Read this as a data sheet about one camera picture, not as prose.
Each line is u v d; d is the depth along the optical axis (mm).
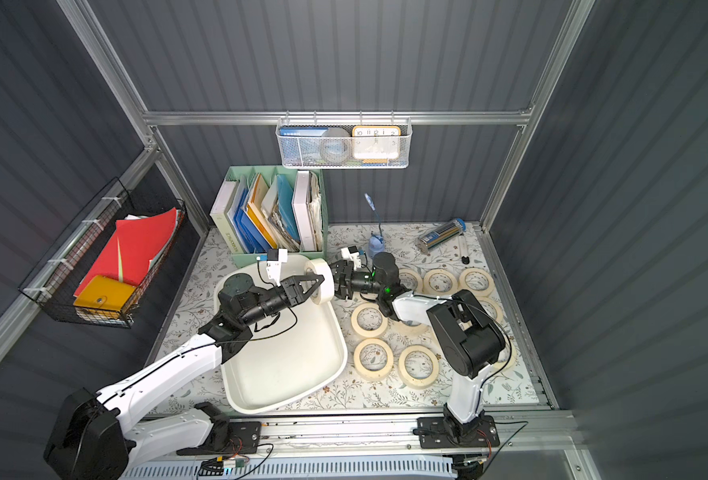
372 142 889
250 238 967
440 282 1033
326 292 709
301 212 937
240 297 571
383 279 704
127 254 724
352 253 826
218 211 891
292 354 871
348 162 895
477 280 1027
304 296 667
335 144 875
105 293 644
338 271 753
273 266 680
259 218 979
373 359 867
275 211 944
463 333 503
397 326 899
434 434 736
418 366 850
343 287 760
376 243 1053
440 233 1116
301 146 839
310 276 709
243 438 738
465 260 1090
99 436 385
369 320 939
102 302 630
